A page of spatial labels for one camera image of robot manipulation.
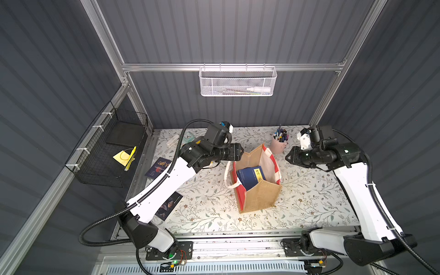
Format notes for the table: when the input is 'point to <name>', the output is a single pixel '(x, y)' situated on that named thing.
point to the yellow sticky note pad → (122, 157)
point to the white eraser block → (172, 141)
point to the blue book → (250, 176)
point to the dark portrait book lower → (169, 206)
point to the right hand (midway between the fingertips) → (291, 158)
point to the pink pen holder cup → (279, 141)
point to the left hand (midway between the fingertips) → (240, 152)
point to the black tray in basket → (126, 133)
